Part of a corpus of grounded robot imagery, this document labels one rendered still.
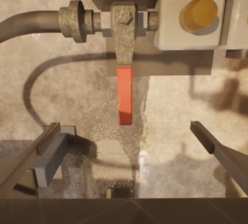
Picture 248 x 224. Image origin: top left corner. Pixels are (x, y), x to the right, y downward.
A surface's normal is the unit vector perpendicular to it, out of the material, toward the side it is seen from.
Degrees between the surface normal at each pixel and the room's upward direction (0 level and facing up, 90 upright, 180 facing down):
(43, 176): 0
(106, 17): 0
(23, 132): 0
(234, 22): 45
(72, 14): 9
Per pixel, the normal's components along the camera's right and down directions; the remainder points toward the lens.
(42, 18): -0.03, 0.04
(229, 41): -0.71, 0.22
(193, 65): 0.00, 0.29
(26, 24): -0.30, 0.52
